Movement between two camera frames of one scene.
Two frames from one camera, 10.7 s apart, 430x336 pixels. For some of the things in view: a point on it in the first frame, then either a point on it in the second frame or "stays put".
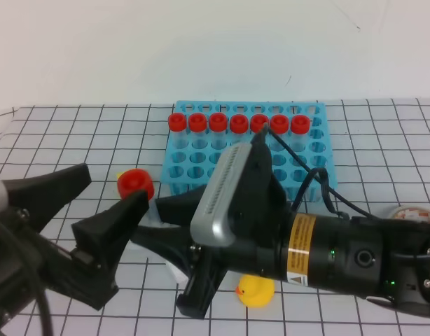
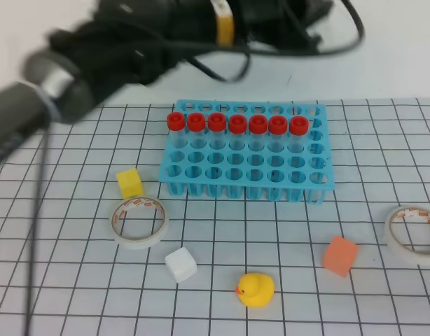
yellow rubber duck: (255, 291) stays put
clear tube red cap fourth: (239, 127) stays put
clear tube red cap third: (218, 126) stays put
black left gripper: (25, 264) to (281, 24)
